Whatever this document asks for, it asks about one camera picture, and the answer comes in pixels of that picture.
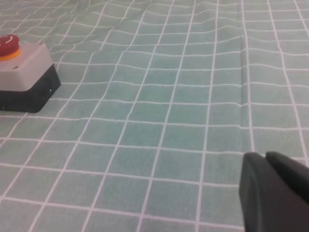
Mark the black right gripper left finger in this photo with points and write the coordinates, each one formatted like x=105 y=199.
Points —
x=268 y=204

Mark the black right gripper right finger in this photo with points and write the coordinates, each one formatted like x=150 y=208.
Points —
x=294 y=174

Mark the cyan checkered tablecloth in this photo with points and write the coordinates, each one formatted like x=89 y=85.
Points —
x=158 y=103

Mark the red button switch box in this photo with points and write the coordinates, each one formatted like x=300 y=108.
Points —
x=28 y=77

